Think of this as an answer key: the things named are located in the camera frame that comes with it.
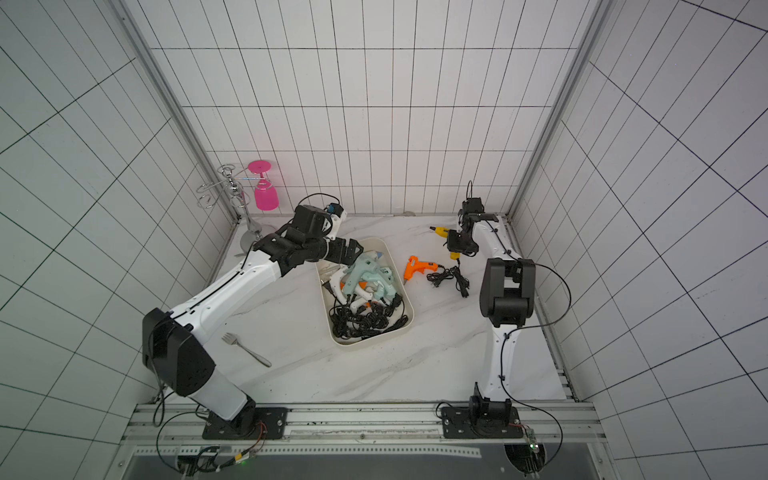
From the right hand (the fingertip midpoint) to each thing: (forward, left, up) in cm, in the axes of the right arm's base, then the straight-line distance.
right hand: (445, 241), depth 102 cm
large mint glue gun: (-13, +27, +3) cm, 30 cm away
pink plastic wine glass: (+9, +64, +11) cm, 66 cm away
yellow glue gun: (+3, +1, +1) cm, 4 cm away
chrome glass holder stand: (+1, +68, +18) cm, 71 cm away
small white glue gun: (-21, +26, -2) cm, 34 cm away
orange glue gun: (-6, +11, -6) cm, 14 cm away
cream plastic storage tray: (-26, +18, -4) cm, 32 cm away
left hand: (-17, +31, +14) cm, 38 cm away
